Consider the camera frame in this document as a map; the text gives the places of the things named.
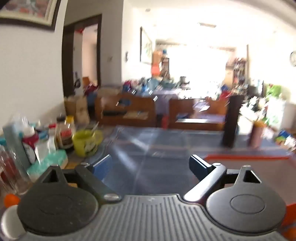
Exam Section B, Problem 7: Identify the orange cardboard box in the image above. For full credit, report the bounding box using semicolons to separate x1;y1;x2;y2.
205;154;290;161

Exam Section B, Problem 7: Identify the green yellow mug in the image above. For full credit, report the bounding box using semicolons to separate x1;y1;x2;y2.
72;130;103;158

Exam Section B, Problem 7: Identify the brown glass jar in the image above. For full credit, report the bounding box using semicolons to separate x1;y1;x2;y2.
55;115;75;153

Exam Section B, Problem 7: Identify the blue patterned tablecloth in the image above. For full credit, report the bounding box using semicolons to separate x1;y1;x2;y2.
85;126;295;204

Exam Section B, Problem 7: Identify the wooden chair far middle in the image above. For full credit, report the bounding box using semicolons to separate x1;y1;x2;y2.
168;98;228;131

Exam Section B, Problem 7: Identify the wooden chair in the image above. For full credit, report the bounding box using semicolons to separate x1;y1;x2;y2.
95;93;156;127
168;98;228;131

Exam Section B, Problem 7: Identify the tall black thermos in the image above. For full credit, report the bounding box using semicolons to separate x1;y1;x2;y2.
222;95;244;148

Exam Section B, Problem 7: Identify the wooden chair far left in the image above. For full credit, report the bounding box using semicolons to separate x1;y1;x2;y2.
95;93;156;127

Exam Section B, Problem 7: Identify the small orange tangerine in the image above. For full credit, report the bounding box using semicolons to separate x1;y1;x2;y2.
4;193;21;208

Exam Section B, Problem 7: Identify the wall clock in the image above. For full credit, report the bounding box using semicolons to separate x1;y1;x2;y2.
290;51;296;67

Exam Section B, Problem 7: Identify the framed picture left wall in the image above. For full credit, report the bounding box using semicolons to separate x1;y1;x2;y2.
1;0;61;31

